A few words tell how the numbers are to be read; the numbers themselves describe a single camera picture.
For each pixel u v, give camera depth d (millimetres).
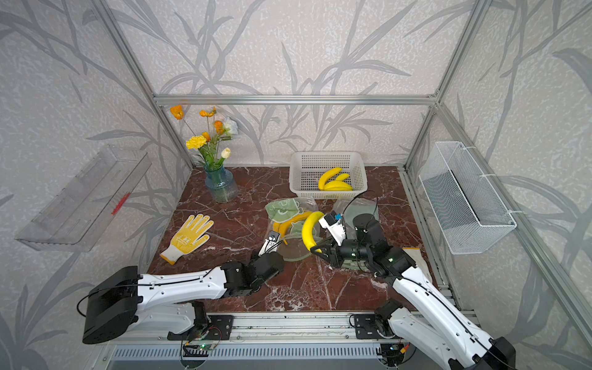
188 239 937
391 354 713
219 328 726
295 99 966
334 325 754
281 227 938
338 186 1064
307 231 702
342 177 1148
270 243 690
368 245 542
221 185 992
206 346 707
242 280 587
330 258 597
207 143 890
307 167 1083
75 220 642
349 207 1010
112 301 440
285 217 933
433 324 444
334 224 616
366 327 729
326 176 1141
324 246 630
